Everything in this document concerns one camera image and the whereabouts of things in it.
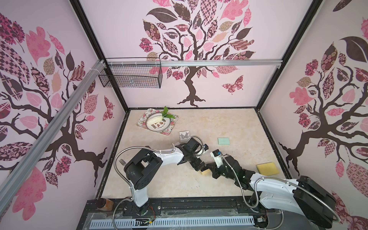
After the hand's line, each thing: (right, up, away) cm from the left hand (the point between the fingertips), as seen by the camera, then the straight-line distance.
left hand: (199, 163), depth 90 cm
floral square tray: (-44, +26, +21) cm, 55 cm away
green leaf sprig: (-26, +33, +23) cm, 48 cm away
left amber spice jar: (-47, -13, -23) cm, 54 cm away
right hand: (+4, +1, -7) cm, 8 cm away
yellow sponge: (+42, -3, -3) cm, 42 cm away
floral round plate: (-32, +26, +19) cm, 46 cm away
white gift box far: (-10, +16, +9) cm, 21 cm away
